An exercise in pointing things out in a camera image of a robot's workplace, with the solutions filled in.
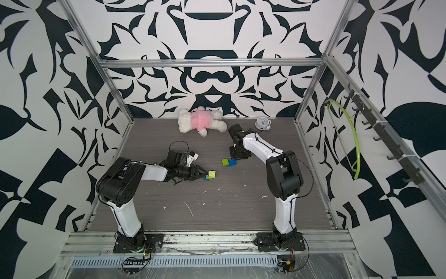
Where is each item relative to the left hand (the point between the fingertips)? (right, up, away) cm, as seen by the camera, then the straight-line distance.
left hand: (204, 173), depth 94 cm
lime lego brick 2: (+11, +6, +2) cm, 13 cm away
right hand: (+18, +10, +1) cm, 20 cm away
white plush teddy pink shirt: (-3, +30, +15) cm, 33 cm away
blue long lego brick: (+15, +5, +4) cm, 16 cm away
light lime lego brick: (+5, +1, -5) cm, 7 cm away
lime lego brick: (+3, -1, -5) cm, 6 cm away
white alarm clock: (+36, +28, +20) cm, 50 cm away
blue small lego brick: (+1, -2, -3) cm, 4 cm away
